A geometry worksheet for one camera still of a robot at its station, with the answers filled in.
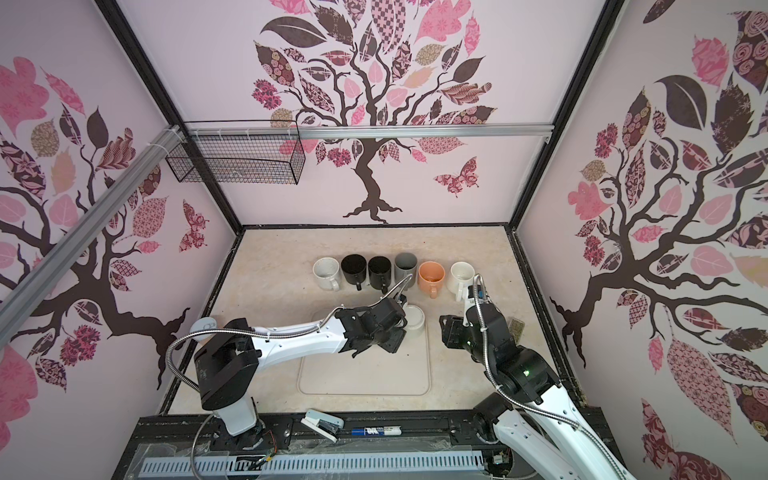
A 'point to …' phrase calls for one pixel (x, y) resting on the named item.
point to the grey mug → (405, 264)
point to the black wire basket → (240, 160)
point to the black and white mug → (354, 268)
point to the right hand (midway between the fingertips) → (447, 316)
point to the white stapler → (327, 425)
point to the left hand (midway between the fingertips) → (394, 335)
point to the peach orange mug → (431, 275)
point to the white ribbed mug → (461, 276)
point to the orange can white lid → (202, 324)
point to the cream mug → (326, 271)
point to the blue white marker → (377, 431)
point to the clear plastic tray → (372, 371)
